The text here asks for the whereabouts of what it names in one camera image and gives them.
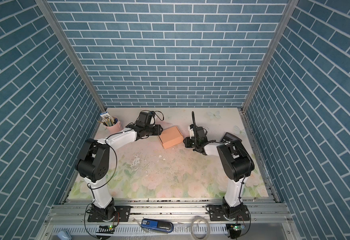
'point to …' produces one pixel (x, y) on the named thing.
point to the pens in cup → (108, 120)
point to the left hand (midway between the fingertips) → (160, 129)
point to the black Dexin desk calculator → (228, 136)
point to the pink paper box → (170, 136)
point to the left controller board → (106, 229)
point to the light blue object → (64, 235)
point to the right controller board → (235, 230)
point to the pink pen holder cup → (115, 128)
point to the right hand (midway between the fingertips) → (183, 139)
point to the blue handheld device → (157, 225)
